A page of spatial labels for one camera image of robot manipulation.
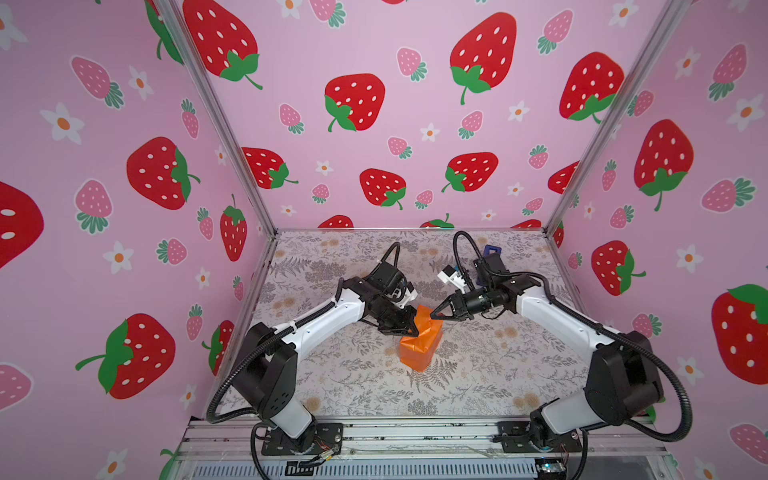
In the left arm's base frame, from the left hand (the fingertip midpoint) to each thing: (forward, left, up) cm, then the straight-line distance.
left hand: (421, 334), depth 79 cm
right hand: (0, -2, +6) cm, 6 cm away
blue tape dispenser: (+38, -27, -6) cm, 47 cm away
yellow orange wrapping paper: (-5, +2, -1) cm, 5 cm away
